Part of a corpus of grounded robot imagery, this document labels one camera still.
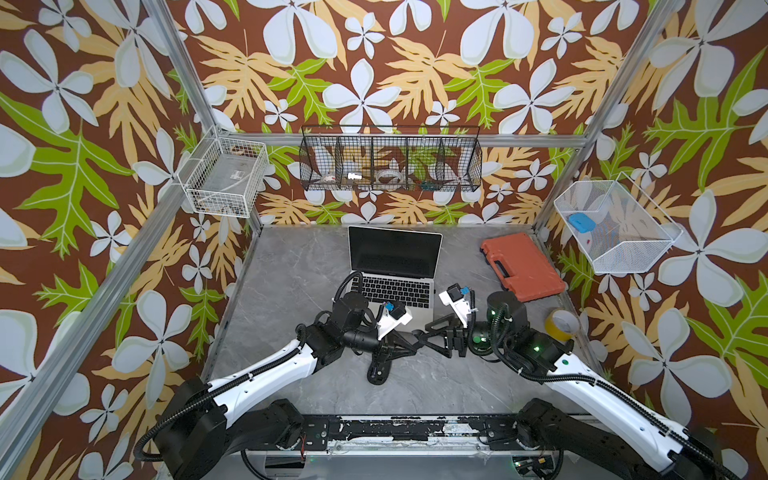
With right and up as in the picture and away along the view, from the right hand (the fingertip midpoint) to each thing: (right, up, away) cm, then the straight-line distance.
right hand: (422, 335), depth 68 cm
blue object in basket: (+50, +28, +19) cm, 60 cm away
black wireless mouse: (-10, -14, +14) cm, 23 cm away
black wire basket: (-7, +51, +30) cm, 60 cm away
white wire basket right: (+57, +26, +14) cm, 64 cm away
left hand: (-1, -4, +2) cm, 4 cm away
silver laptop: (-3, +15, +39) cm, 42 cm away
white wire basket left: (-56, +42, +18) cm, 72 cm away
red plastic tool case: (+39, +14, +33) cm, 53 cm away
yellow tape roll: (+48, -3, +26) cm, 55 cm away
